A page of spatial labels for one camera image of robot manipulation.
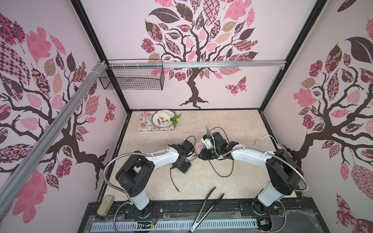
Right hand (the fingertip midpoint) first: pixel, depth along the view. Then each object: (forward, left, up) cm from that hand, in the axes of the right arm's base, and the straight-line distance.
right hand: (199, 155), depth 87 cm
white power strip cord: (+11, -58, -10) cm, 59 cm away
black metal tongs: (-33, +3, -5) cm, 34 cm away
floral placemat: (+31, +41, -6) cm, 51 cm away
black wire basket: (+46, +43, +28) cm, 69 cm away
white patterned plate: (+36, +28, -5) cm, 46 cm away
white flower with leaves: (+34, +22, -2) cm, 41 cm away
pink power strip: (+8, 0, -4) cm, 9 cm away
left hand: (-7, +10, -7) cm, 14 cm away
